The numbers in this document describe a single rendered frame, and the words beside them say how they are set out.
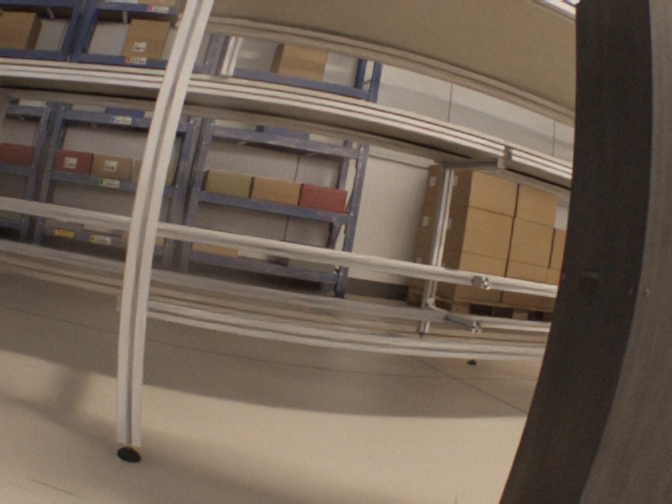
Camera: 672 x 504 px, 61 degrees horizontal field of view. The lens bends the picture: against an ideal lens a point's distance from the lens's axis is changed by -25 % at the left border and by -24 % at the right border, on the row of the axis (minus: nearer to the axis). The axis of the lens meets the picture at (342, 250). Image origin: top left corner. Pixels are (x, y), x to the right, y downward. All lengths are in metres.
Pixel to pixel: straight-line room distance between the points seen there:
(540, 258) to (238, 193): 2.15
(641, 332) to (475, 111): 5.30
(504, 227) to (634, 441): 4.18
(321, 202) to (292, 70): 0.98
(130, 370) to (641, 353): 0.76
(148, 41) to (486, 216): 2.72
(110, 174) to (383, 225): 2.24
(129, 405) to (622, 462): 0.76
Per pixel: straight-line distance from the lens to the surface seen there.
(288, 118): 3.25
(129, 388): 1.08
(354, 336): 1.90
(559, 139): 6.46
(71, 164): 4.77
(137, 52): 4.89
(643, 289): 0.73
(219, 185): 4.80
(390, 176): 5.59
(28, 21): 5.11
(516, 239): 4.93
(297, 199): 4.91
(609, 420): 0.74
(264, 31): 1.88
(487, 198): 4.80
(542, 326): 3.42
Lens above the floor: 0.43
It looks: 1 degrees down
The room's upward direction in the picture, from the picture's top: 10 degrees clockwise
